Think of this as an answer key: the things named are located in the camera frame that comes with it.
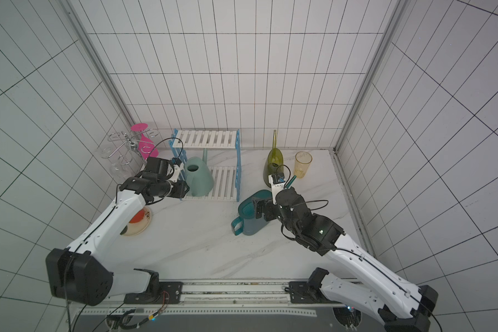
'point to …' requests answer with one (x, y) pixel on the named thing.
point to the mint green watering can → (198, 176)
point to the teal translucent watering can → (247, 220)
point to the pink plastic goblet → (146, 145)
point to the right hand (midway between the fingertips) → (256, 198)
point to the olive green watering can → (274, 164)
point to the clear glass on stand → (120, 165)
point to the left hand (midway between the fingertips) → (181, 192)
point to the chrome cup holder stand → (133, 143)
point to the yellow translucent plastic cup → (302, 160)
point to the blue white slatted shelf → (222, 151)
